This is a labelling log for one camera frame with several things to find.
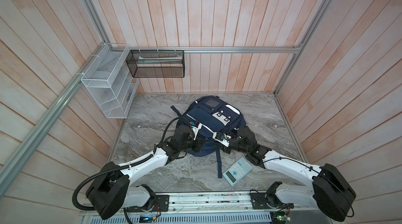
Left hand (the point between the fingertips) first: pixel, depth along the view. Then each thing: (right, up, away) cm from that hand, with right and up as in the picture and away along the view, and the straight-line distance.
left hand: (204, 144), depth 81 cm
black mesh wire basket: (-32, +49, +22) cm, 62 cm away
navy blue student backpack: (+2, +14, +13) cm, 19 cm away
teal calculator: (+18, -15, +1) cm, 23 cm away
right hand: (+6, +4, +1) cm, 7 cm away
